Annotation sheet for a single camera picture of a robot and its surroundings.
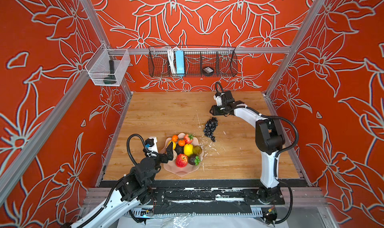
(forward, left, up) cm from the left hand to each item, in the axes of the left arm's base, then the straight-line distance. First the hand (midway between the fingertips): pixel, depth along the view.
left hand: (164, 142), depth 74 cm
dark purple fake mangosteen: (-4, -15, -9) cm, 18 cm away
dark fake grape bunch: (+18, -25, -14) cm, 34 cm away
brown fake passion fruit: (+1, -17, -9) cm, 19 cm away
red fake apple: (-5, -9, -10) cm, 14 cm away
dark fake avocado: (+2, -7, -13) cm, 15 cm away
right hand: (+30, -25, -9) cm, 40 cm away
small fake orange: (+9, -3, -11) cm, 14 cm away
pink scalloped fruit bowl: (+5, +2, -11) cm, 12 cm away
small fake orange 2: (+6, -8, -10) cm, 14 cm away
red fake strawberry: (+8, -12, -9) cm, 17 cm away
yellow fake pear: (+4, -3, -11) cm, 12 cm away
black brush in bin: (+35, +34, +17) cm, 52 cm away
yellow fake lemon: (+1, -12, -10) cm, 15 cm away
